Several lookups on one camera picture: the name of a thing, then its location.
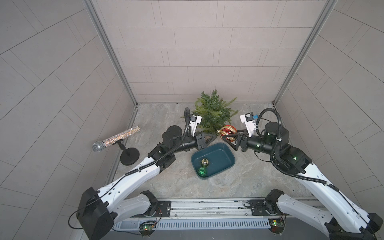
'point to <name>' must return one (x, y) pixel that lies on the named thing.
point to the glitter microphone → (98, 146)
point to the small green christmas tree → (215, 112)
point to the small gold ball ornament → (204, 162)
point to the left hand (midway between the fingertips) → (216, 139)
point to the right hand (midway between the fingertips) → (226, 137)
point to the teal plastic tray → (220, 158)
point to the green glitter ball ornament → (202, 171)
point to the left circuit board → (147, 228)
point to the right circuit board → (277, 225)
